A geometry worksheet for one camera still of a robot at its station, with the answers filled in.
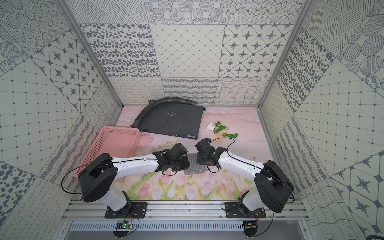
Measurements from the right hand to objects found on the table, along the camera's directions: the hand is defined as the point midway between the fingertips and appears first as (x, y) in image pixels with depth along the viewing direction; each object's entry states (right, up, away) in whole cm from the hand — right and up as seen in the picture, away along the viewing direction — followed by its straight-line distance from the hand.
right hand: (202, 160), depth 86 cm
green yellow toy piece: (+21, +13, +17) cm, 29 cm away
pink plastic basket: (-55, +9, +12) cm, 57 cm away
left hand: (-6, 0, -1) cm, 6 cm away
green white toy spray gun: (+11, +18, +21) cm, 30 cm away
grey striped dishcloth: (-4, -4, 0) cm, 6 cm away
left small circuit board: (-38, -27, -16) cm, 49 cm away
